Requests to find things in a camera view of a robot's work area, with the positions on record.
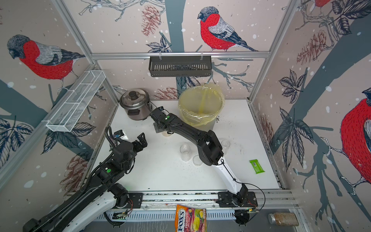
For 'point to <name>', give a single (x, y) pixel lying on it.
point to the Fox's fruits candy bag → (190, 220)
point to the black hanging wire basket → (180, 66)
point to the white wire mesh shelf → (65, 118)
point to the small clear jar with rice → (185, 148)
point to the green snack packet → (257, 166)
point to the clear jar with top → (165, 134)
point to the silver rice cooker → (136, 104)
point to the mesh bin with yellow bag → (199, 107)
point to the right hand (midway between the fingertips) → (165, 123)
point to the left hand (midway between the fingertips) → (140, 134)
